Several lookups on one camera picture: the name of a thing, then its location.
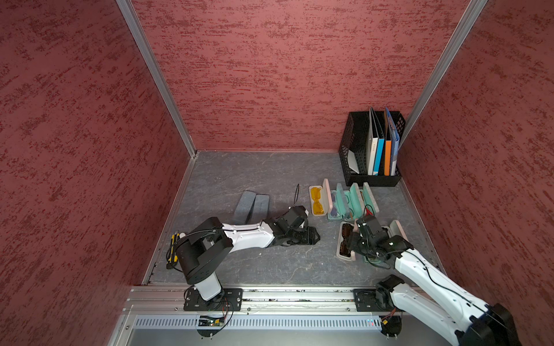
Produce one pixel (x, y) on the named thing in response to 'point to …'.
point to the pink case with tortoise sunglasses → (343, 249)
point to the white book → (373, 140)
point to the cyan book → (380, 145)
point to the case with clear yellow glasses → (394, 229)
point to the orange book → (387, 145)
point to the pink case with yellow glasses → (321, 198)
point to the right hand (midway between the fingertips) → (350, 247)
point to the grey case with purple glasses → (340, 207)
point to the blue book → (394, 142)
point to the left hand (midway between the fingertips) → (312, 242)
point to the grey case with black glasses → (260, 209)
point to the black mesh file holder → (353, 153)
